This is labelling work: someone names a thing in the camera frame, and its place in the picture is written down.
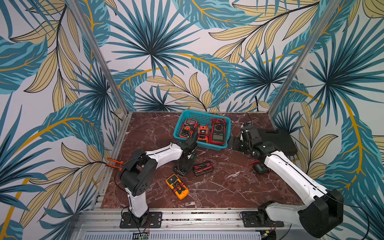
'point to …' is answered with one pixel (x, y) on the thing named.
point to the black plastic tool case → (281, 139)
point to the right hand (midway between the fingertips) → (235, 142)
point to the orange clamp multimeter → (202, 135)
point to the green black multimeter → (186, 163)
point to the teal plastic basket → (203, 118)
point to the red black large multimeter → (217, 133)
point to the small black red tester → (202, 168)
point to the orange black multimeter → (188, 128)
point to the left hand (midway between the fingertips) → (182, 166)
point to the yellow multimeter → (179, 189)
